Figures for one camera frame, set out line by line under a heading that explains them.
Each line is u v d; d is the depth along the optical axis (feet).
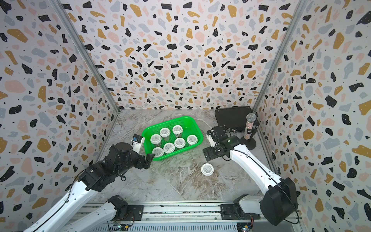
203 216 2.41
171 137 3.38
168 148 2.97
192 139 3.11
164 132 3.22
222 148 1.83
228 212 2.40
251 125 2.75
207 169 2.74
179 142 3.07
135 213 2.41
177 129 3.29
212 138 2.21
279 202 1.30
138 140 1.99
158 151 2.94
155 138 3.13
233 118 3.84
